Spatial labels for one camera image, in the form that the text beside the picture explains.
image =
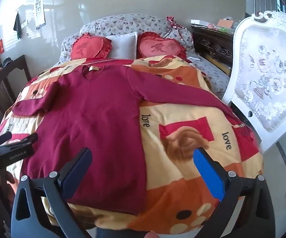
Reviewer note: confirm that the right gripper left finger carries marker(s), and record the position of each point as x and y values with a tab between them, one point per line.
40	206

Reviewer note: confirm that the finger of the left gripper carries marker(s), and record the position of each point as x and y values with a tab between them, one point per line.
23	145
5	137

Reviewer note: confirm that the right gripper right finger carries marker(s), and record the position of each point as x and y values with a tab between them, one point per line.
256	217

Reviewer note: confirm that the dark red knit sweater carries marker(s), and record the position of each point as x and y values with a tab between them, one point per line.
99	109

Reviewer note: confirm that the orange cream patterned blanket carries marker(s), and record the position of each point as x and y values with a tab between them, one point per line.
177	199

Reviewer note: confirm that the left red heart pillow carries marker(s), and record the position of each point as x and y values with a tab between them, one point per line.
91	47

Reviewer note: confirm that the red heart pillow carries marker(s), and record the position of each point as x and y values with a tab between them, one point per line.
91	47
151	44

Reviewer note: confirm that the dark hanging cloth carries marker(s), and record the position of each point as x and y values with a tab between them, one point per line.
17	26

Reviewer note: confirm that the white square pillow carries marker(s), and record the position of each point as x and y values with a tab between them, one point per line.
123	46

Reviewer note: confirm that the floral bed quilt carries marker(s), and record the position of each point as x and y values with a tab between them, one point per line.
123	24

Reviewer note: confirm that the white ornate upholstered chair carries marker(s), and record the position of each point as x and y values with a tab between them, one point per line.
257	85

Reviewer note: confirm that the right red heart pillow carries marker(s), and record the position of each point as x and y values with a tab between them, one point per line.
151	44

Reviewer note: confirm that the dark carved wooden cabinet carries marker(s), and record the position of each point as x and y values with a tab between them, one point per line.
216	45

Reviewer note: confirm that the wall calendar poster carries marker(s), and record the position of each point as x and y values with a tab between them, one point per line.
39	14

